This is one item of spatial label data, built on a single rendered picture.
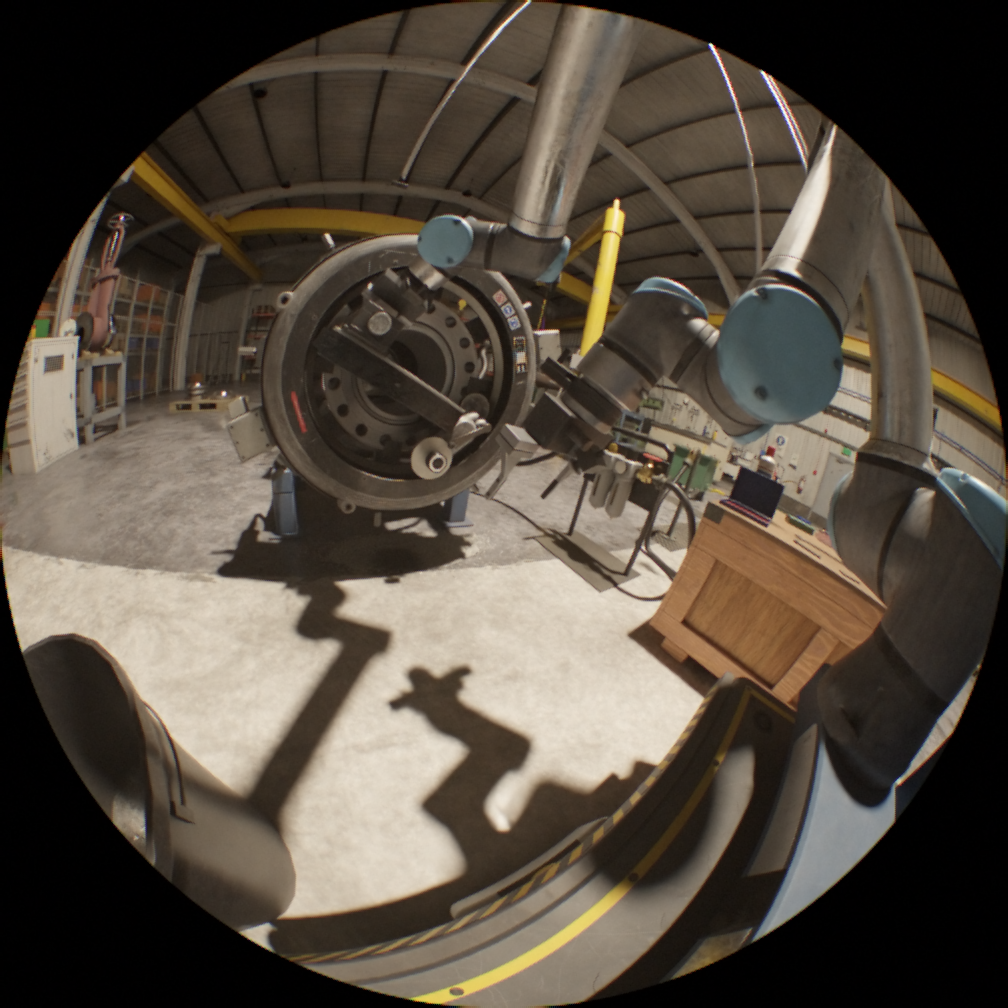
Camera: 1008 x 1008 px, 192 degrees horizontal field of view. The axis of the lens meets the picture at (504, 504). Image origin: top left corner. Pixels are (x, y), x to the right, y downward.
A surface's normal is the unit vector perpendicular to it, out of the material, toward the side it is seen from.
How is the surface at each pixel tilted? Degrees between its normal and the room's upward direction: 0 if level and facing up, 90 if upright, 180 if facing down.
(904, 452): 52
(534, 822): 0
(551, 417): 84
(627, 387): 105
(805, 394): 95
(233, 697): 0
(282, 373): 90
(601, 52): 146
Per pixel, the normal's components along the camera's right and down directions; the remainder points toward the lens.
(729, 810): 0.20, -0.91
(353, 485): 0.53, 0.41
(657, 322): -0.50, 0.34
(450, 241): -0.14, 0.70
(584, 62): -0.24, 0.95
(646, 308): -0.60, 0.10
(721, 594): -0.82, 0.04
